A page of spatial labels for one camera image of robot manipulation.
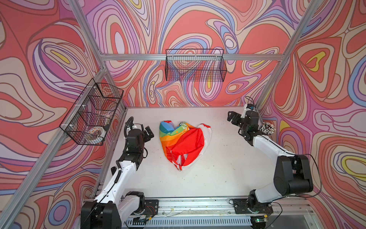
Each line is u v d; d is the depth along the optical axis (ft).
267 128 2.76
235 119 2.59
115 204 1.34
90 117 2.57
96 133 2.31
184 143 2.96
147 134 2.44
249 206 2.40
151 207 2.40
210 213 2.39
